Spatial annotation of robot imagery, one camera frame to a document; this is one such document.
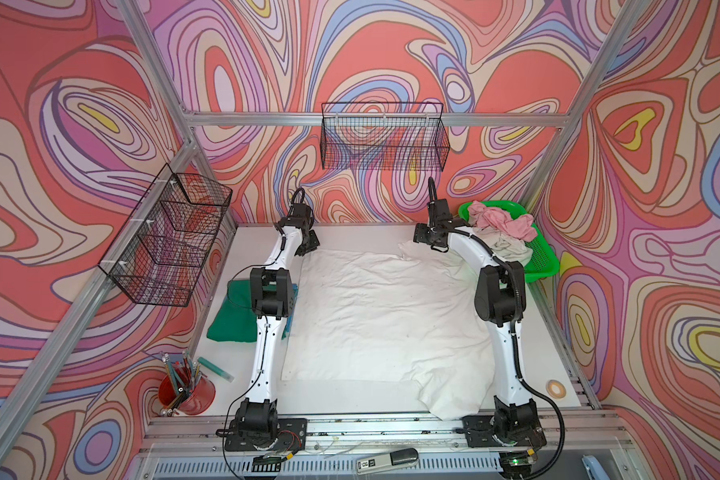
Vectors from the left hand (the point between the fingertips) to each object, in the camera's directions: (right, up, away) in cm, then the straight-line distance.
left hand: (315, 244), depth 112 cm
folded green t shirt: (-20, -24, -24) cm, 39 cm away
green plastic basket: (+81, -7, -11) cm, 82 cm away
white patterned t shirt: (+70, -2, -8) cm, 71 cm away
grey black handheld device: (+24, -50, -46) cm, 72 cm away
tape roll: (+71, -41, -32) cm, 88 cm away
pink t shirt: (+76, +7, -4) cm, 77 cm away
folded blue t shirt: (-1, -22, -39) cm, 45 cm away
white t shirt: (+33, -23, -18) cm, 44 cm away
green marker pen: (-25, -36, -28) cm, 52 cm away
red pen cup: (-27, -37, -39) cm, 60 cm away
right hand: (+42, +1, -5) cm, 42 cm away
